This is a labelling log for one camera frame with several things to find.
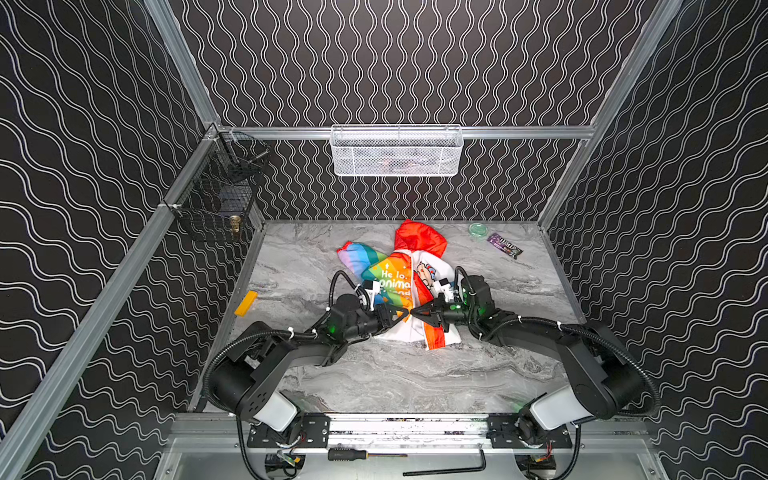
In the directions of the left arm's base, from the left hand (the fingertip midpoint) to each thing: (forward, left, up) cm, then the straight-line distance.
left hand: (417, 317), depth 78 cm
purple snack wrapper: (+39, -34, -13) cm, 53 cm away
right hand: (+3, +1, -3) cm, 4 cm away
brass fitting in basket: (+20, +50, +16) cm, 56 cm away
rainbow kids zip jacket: (+19, +3, -9) cm, 21 cm away
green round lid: (+46, -25, -13) cm, 54 cm away
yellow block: (+10, +54, -11) cm, 56 cm away
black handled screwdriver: (-29, +16, -13) cm, 36 cm away
